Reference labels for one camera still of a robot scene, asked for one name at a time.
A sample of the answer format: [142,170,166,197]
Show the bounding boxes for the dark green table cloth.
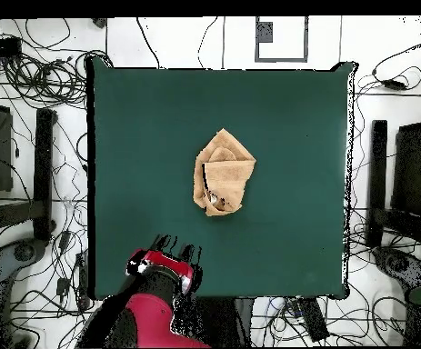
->
[85,55,359,302]

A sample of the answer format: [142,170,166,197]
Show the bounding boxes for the tangled black cables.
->
[0,17,114,110]

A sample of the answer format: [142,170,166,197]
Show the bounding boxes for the tan terry towel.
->
[192,127,257,218]

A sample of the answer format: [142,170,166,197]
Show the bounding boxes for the grey round base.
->
[0,237,48,290]
[372,246,421,289]

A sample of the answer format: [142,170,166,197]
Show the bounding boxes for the grey square floor frame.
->
[255,15,310,64]

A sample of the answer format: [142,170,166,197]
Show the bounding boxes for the black upright bar stand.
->
[32,107,57,242]
[366,119,388,249]

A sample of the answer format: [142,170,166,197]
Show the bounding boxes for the black flat device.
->
[298,297,330,344]

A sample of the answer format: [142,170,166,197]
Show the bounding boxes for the black power adapter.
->
[380,77,408,92]

